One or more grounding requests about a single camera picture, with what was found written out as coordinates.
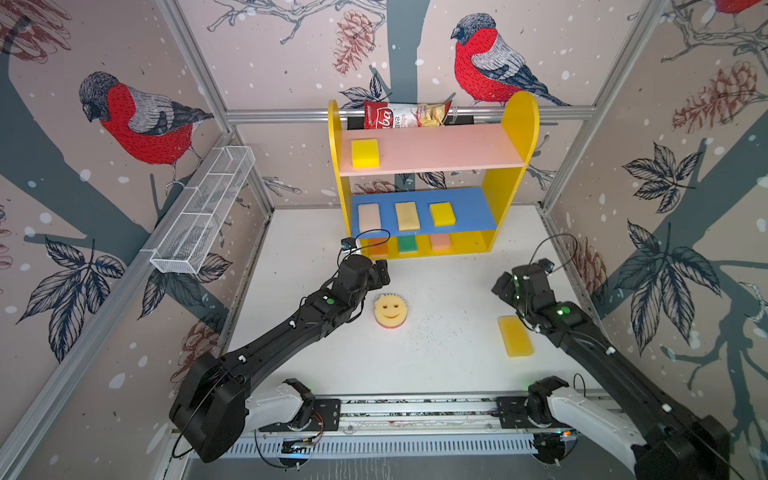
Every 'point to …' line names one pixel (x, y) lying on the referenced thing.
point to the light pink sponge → (369, 216)
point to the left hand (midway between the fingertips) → (376, 264)
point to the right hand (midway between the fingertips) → (504, 291)
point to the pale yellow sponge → (407, 216)
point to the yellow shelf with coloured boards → (431, 222)
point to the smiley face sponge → (390, 310)
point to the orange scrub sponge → (380, 250)
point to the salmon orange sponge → (440, 242)
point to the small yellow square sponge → (442, 214)
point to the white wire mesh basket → (188, 243)
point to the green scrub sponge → (407, 244)
